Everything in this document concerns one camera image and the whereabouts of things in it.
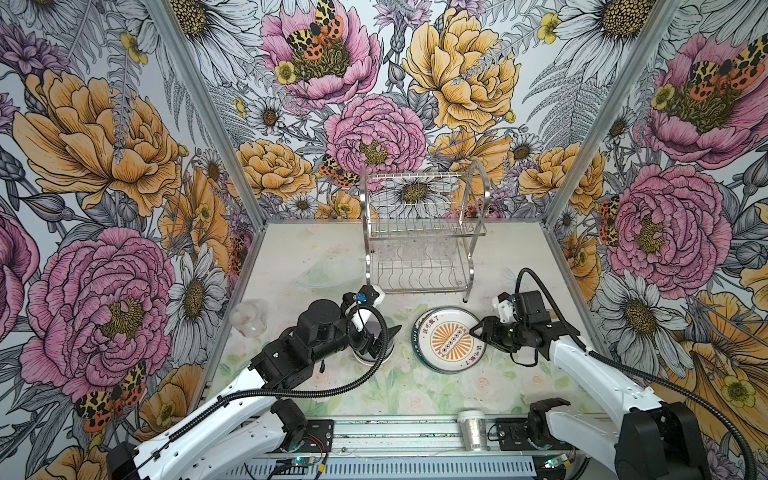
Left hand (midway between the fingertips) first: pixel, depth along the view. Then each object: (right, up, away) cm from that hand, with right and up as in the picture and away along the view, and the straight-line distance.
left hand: (381, 320), depth 71 cm
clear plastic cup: (-41, -5, +21) cm, 46 cm away
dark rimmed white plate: (+9, -10, +17) cm, 22 cm away
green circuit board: (-18, -33, +1) cm, 38 cm away
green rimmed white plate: (+25, -13, +11) cm, 30 cm away
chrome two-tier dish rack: (+10, +22, +10) cm, 26 cm away
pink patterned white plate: (+18, -10, +17) cm, 26 cm away
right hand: (+26, -9, +12) cm, 30 cm away
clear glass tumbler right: (+19, +16, +30) cm, 39 cm away
